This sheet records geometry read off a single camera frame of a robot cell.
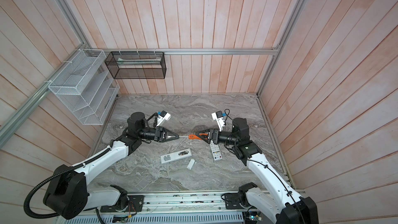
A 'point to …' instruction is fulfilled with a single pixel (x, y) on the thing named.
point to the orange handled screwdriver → (193, 137)
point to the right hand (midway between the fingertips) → (200, 134)
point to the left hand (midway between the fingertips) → (176, 141)
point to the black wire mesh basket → (137, 65)
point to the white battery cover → (190, 164)
